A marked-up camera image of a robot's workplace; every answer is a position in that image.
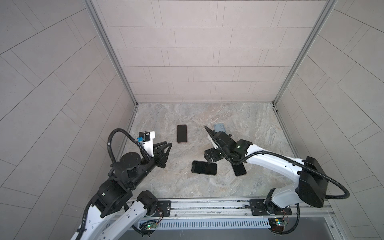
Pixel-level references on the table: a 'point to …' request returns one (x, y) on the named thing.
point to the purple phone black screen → (181, 133)
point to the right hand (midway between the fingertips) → (209, 155)
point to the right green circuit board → (277, 224)
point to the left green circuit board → (151, 226)
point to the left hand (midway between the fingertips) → (173, 144)
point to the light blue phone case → (219, 127)
